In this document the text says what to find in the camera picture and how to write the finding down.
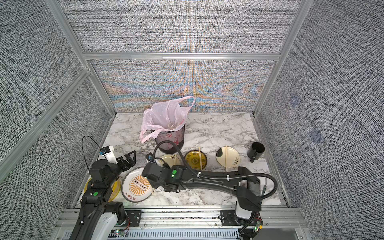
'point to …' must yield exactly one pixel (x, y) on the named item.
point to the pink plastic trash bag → (168, 115)
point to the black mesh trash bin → (176, 136)
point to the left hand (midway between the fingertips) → (132, 152)
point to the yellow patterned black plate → (192, 158)
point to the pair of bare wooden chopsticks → (226, 158)
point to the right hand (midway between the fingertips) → (154, 170)
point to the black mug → (255, 151)
